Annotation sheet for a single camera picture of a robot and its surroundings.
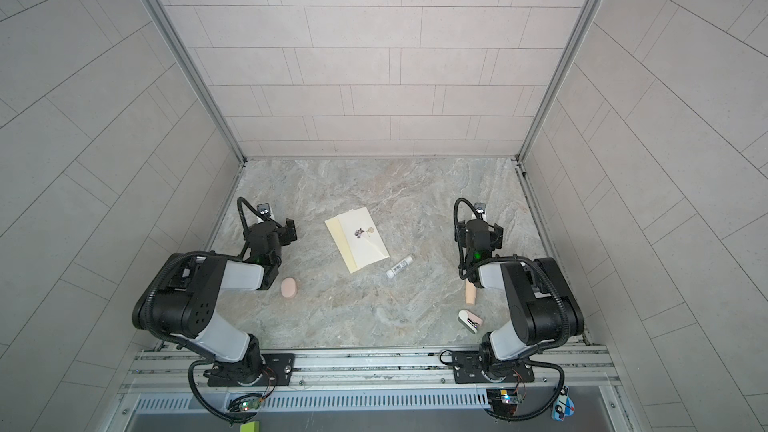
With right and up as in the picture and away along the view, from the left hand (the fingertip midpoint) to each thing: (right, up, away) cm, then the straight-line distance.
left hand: (280, 214), depth 94 cm
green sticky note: (+7, -42, -31) cm, 52 cm away
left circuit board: (+4, -38, -29) cm, 48 cm away
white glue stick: (+38, -14, -7) cm, 41 cm away
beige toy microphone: (+58, -20, -11) cm, 62 cm away
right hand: (+63, -2, +1) cm, 63 cm away
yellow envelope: (+17, -5, +3) cm, 18 cm away
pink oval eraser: (+7, -19, -11) cm, 23 cm away
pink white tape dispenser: (+56, -26, -16) cm, 64 cm away
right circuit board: (+62, -40, -26) cm, 78 cm away
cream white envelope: (+26, -7, +1) cm, 27 cm away
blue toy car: (+74, -39, -28) cm, 89 cm away
